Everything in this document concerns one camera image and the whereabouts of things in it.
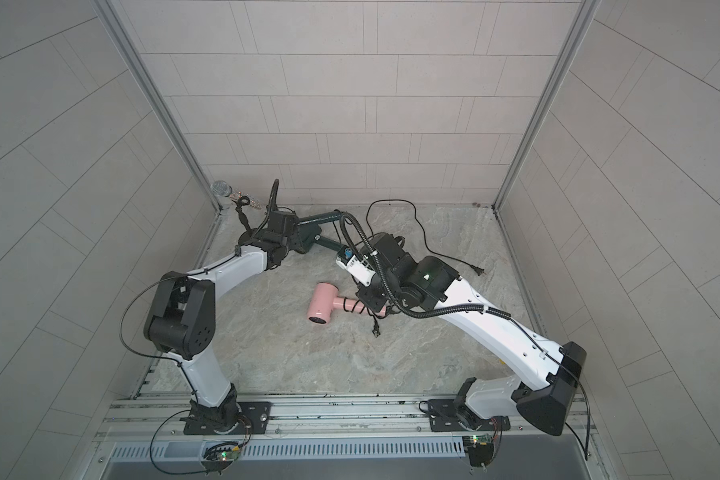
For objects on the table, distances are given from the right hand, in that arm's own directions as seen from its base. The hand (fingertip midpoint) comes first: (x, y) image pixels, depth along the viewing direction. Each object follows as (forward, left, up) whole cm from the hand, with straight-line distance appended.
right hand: (360, 287), depth 70 cm
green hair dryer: (+30, +18, -16) cm, 38 cm away
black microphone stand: (+33, +39, -15) cm, 53 cm away
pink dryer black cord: (+3, 0, -18) cm, 19 cm away
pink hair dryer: (+7, +12, -17) cm, 21 cm away
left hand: (+30, +23, -11) cm, 39 cm away
